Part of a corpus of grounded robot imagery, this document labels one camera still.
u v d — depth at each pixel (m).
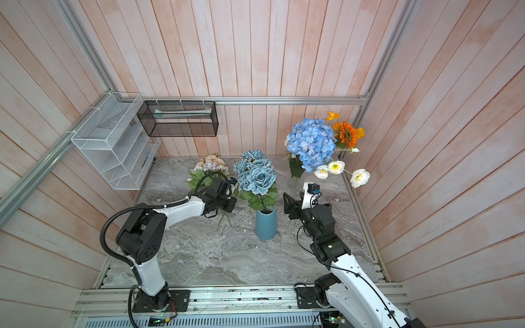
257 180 0.61
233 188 0.85
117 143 0.75
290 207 0.67
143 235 0.49
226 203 0.86
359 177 0.58
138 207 0.52
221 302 0.74
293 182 1.00
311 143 0.64
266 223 0.78
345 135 0.72
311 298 0.73
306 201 0.65
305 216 0.66
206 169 1.01
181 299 0.73
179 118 1.06
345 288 0.61
